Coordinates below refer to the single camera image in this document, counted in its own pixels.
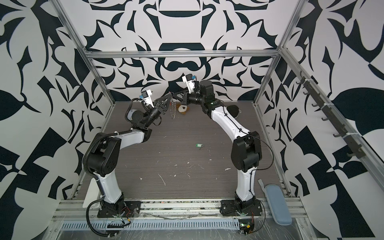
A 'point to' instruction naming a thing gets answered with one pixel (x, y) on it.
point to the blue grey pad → (277, 205)
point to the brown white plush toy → (182, 108)
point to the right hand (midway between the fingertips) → (173, 94)
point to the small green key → (199, 145)
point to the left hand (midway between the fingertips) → (171, 92)
